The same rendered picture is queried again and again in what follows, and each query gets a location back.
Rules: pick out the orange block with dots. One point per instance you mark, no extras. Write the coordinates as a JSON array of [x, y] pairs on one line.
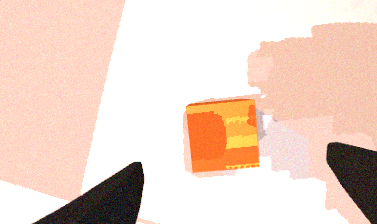
[[223, 135]]

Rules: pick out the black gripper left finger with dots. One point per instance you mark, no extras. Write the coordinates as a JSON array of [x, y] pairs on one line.
[[115, 200]]

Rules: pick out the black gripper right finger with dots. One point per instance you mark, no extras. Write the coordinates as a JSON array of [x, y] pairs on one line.
[[356, 170]]

